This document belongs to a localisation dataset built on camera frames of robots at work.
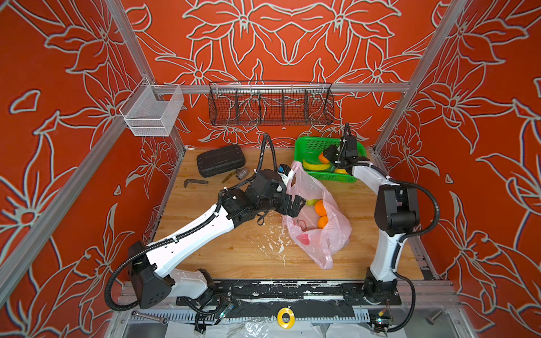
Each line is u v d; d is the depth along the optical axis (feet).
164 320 2.24
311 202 3.03
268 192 1.72
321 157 3.05
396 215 1.73
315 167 3.50
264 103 3.30
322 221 2.86
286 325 2.19
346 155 2.54
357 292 2.39
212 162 3.46
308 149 3.88
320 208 2.73
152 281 1.22
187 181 3.47
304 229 2.60
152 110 3.02
